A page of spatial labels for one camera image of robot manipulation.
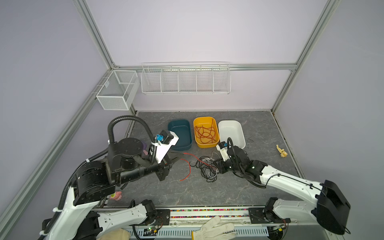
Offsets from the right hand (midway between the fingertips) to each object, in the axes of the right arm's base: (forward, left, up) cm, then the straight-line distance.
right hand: (214, 163), depth 80 cm
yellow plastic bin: (+38, +3, -10) cm, 39 cm away
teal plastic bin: (+33, +21, -12) cm, 41 cm away
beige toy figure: (+11, -45, -10) cm, 48 cm away
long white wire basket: (+50, +17, +20) cm, 57 cm away
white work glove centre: (-29, +3, -12) cm, 32 cm away
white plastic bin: (+32, -16, -11) cm, 37 cm away
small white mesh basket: (+43, +62, +16) cm, 77 cm away
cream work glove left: (-31, +47, -11) cm, 57 cm away
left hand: (-12, +14, +29) cm, 35 cm away
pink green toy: (-15, +51, -8) cm, 54 cm away
